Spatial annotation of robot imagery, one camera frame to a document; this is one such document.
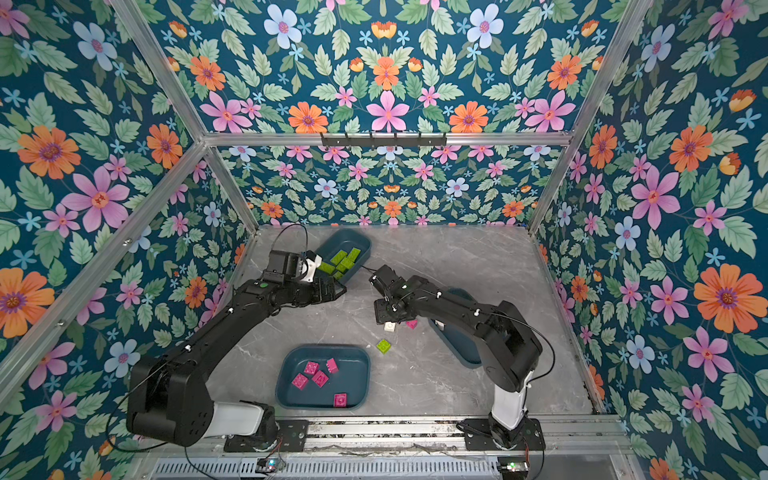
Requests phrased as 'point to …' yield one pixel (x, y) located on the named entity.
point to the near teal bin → (353, 377)
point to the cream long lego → (440, 324)
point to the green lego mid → (345, 264)
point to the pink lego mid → (311, 368)
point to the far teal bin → (335, 240)
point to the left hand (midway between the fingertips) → (338, 284)
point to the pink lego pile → (340, 400)
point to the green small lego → (384, 346)
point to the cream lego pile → (389, 326)
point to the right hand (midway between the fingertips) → (386, 313)
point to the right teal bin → (459, 343)
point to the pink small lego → (320, 378)
